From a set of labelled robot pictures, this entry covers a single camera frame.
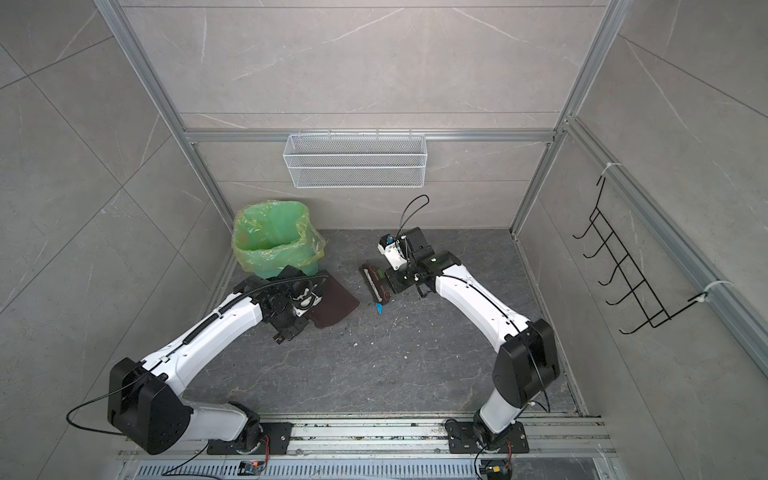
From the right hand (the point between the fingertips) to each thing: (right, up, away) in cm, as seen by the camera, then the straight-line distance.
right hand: (391, 273), depth 84 cm
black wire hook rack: (+52, -6, -26) cm, 59 cm away
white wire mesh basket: (0, +38, +16) cm, 41 cm away
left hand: (-28, -12, -4) cm, 30 cm away
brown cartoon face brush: (-4, -3, +6) cm, 8 cm away
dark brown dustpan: (-17, -9, +4) cm, 20 cm away
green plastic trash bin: (-42, +12, +17) cm, 47 cm away
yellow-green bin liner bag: (-42, +12, +14) cm, 45 cm away
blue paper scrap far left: (-4, -12, +13) cm, 18 cm away
